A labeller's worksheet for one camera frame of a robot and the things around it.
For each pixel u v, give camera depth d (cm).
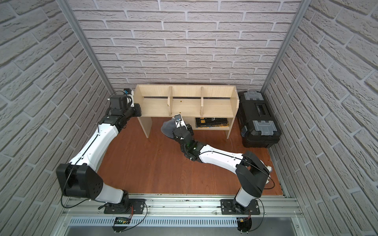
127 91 70
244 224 70
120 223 72
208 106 87
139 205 73
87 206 195
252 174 44
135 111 72
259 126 85
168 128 76
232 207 73
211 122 92
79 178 42
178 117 66
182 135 58
